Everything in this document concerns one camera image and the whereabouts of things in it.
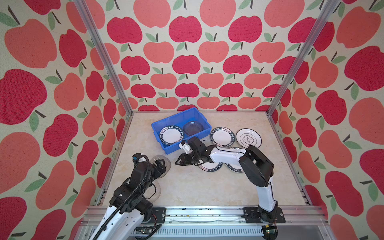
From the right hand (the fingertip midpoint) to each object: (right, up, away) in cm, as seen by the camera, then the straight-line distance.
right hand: (179, 162), depth 87 cm
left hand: (-7, +1, -13) cm, 15 cm away
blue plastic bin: (-4, +26, +22) cm, 34 cm away
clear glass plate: (+8, +21, +22) cm, 31 cm away
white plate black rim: (+47, +13, +18) cm, 52 cm away
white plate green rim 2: (+19, -4, +4) cm, 20 cm away
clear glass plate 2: (-8, -2, +5) cm, 10 cm away
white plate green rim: (+29, +13, +18) cm, 37 cm away
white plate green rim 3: (-8, +15, +18) cm, 25 cm away
